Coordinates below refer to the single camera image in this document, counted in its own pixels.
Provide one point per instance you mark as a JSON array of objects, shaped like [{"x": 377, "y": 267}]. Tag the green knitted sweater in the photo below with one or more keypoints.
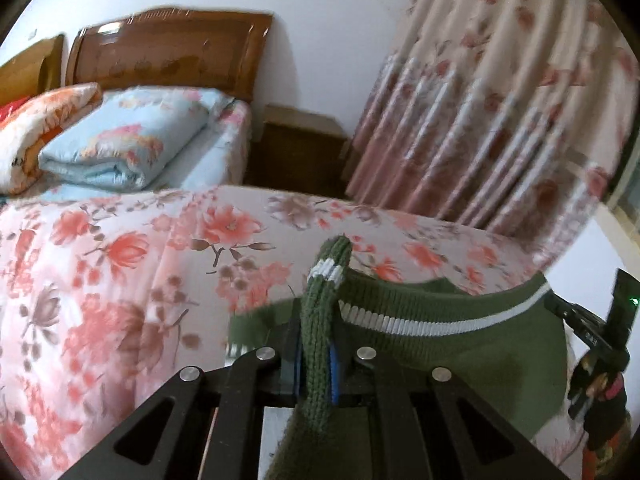
[{"x": 450, "y": 360}]

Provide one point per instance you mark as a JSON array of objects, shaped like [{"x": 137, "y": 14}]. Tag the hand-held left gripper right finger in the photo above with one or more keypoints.
[{"x": 336, "y": 375}]

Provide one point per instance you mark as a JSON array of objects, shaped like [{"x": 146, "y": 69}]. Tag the pink floral curtain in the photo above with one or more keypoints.
[{"x": 490, "y": 100}]

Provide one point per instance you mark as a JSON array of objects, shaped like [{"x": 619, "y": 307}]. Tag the folded light blue quilt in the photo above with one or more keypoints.
[{"x": 125, "y": 145}]

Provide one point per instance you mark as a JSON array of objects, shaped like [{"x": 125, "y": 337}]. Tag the wooden nightstand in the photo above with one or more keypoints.
[{"x": 295, "y": 155}]

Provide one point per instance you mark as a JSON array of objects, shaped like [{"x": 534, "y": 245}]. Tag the large carved wooden headboard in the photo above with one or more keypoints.
[{"x": 170, "y": 50}]

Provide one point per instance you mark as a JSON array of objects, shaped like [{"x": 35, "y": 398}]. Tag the red patterned blanket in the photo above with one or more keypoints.
[{"x": 10, "y": 110}]

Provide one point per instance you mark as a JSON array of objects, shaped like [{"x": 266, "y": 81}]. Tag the small plain wooden headboard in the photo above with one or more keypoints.
[{"x": 25, "y": 75}]

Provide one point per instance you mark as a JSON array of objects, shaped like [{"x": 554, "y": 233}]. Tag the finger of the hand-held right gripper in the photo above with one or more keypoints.
[{"x": 580, "y": 317}]

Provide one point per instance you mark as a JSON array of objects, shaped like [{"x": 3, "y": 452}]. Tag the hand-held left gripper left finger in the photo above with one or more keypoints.
[{"x": 290, "y": 365}]

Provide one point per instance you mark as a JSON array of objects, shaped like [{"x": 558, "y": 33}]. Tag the folded orange floral blanket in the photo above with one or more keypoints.
[{"x": 35, "y": 130}]

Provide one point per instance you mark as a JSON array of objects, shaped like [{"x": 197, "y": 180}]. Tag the pink floral quilt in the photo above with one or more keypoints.
[{"x": 110, "y": 280}]

